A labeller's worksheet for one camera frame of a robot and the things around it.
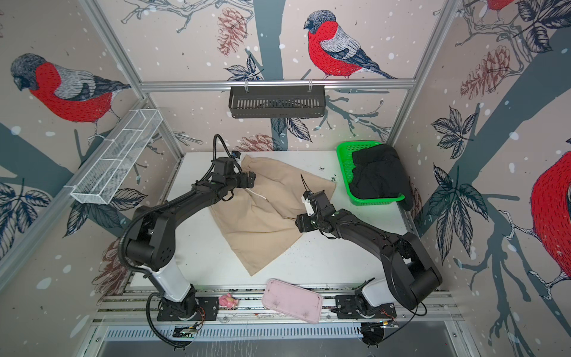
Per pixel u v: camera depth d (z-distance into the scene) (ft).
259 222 3.10
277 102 3.47
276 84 3.13
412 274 1.40
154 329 2.25
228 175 2.45
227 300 2.39
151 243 1.56
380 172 3.41
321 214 2.24
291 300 2.39
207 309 2.41
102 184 2.35
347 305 2.41
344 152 3.79
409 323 2.30
